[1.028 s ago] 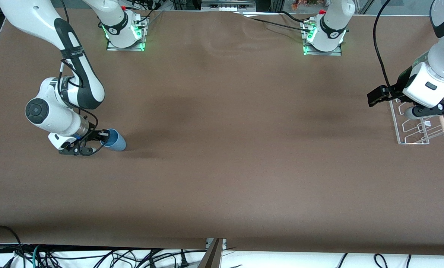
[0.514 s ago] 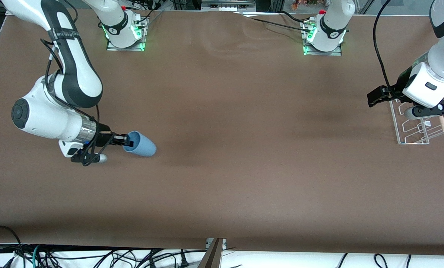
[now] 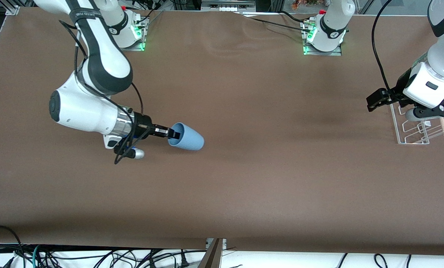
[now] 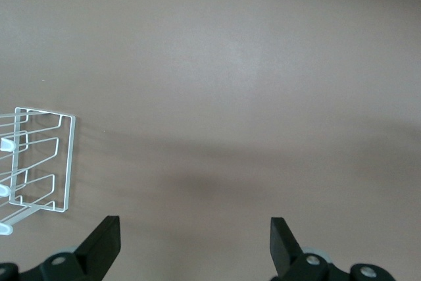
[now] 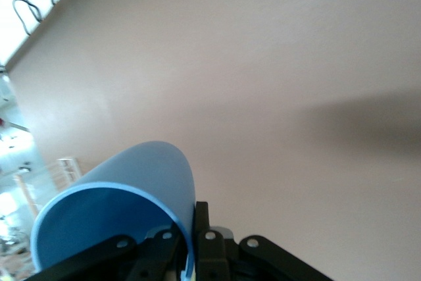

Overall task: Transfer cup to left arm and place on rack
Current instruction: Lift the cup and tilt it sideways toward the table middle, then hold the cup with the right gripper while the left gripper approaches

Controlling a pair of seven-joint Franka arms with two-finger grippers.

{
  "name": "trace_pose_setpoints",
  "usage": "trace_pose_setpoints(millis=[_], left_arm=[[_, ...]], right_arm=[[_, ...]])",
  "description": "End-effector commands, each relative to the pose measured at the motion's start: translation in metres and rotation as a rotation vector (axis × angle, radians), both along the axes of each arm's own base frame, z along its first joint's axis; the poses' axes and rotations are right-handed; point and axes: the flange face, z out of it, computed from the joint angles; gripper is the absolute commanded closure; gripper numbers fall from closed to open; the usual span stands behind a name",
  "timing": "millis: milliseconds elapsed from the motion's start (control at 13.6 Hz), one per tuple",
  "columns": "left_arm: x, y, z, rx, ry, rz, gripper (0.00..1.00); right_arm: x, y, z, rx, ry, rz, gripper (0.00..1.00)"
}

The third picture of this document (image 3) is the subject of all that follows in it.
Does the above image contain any blue plastic cup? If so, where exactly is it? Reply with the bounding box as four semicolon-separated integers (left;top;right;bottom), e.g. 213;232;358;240
168;122;205;151

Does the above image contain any wooden table support beam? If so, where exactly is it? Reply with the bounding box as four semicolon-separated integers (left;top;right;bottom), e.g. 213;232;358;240
198;238;223;268

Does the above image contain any grey electronics box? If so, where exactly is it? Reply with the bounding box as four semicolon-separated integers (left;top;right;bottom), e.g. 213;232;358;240
201;0;257;12

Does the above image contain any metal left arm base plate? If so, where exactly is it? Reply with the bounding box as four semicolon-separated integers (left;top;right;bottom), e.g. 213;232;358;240
302;18;343;57

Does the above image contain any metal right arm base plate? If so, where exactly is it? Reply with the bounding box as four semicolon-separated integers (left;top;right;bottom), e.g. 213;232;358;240
107;16;147;52

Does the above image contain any short black table cable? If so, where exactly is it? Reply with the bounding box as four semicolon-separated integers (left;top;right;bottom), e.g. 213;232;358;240
280;10;312;23

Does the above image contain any long black table cable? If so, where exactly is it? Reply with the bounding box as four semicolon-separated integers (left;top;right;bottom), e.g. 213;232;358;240
241;13;308;32

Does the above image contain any black floor cable bundle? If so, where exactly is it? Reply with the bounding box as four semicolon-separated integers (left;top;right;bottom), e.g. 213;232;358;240
39;249;194;268

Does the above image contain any black looped floor cable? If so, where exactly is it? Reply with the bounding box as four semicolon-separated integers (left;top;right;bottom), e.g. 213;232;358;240
0;225;26;261

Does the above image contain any teal floor cable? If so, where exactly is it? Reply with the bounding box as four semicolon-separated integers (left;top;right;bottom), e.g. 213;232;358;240
31;245;44;268

